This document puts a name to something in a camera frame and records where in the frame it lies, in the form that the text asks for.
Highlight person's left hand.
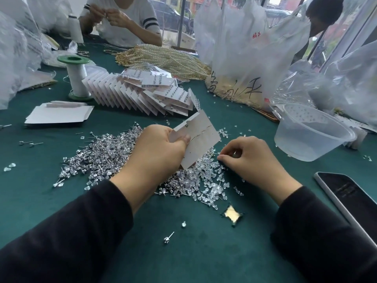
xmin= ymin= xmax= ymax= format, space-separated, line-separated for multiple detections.
xmin=109 ymin=124 xmax=191 ymax=215

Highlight white thread cone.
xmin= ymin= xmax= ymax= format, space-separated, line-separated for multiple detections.
xmin=68 ymin=14 xmax=85 ymax=44

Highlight person's right forearm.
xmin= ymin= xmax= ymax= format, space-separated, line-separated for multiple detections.
xmin=270 ymin=185 xmax=377 ymax=283

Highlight person's left forearm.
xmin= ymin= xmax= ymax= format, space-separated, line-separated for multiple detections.
xmin=0 ymin=179 xmax=135 ymax=283

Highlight small bag of pearls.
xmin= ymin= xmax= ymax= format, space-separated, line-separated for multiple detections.
xmin=42 ymin=41 xmax=96 ymax=68

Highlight clear plastic earring backs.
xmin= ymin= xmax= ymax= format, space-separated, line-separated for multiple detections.
xmin=188 ymin=128 xmax=245 ymax=211

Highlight pile of silver stud earrings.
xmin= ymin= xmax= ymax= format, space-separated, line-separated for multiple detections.
xmin=52 ymin=123 xmax=207 ymax=204

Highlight large clear plastic bag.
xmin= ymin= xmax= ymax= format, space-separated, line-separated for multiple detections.
xmin=0 ymin=8 xmax=57 ymax=111

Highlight pile of pearl strands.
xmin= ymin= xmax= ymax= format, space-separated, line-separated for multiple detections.
xmin=103 ymin=43 xmax=212 ymax=81

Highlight row of white cards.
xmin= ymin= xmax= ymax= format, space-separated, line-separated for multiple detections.
xmin=81 ymin=67 xmax=201 ymax=117

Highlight white-edged smartphone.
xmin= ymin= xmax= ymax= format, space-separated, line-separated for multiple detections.
xmin=313 ymin=171 xmax=377 ymax=248

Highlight green spool of white thread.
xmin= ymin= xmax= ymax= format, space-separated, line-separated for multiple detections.
xmin=57 ymin=55 xmax=94 ymax=102

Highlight orange and black tool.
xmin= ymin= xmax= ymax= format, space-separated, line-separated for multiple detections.
xmin=252 ymin=106 xmax=280 ymax=123

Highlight small gold foil scrap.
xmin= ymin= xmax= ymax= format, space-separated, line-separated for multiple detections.
xmin=221 ymin=204 xmax=244 ymax=227

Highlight stack of white cards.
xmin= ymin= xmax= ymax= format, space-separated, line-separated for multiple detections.
xmin=24 ymin=100 xmax=95 ymax=125

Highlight white red-printed plastic bag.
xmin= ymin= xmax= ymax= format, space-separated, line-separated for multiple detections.
xmin=17 ymin=0 xmax=74 ymax=33

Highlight clear plastic bowl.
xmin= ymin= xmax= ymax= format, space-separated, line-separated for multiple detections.
xmin=274 ymin=103 xmax=357 ymax=162

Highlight white earring card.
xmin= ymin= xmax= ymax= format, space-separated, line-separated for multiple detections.
xmin=168 ymin=109 xmax=221 ymax=171

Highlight white handwritten plastic bag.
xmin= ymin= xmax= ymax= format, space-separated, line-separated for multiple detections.
xmin=193 ymin=0 xmax=311 ymax=111

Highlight person's right hand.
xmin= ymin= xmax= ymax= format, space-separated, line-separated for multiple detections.
xmin=217 ymin=136 xmax=303 ymax=207

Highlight dark parked car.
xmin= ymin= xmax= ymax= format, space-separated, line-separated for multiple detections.
xmin=148 ymin=0 xmax=195 ymax=34

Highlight heap of clear plastic bags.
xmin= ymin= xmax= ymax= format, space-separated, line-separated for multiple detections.
xmin=271 ymin=39 xmax=377 ymax=129

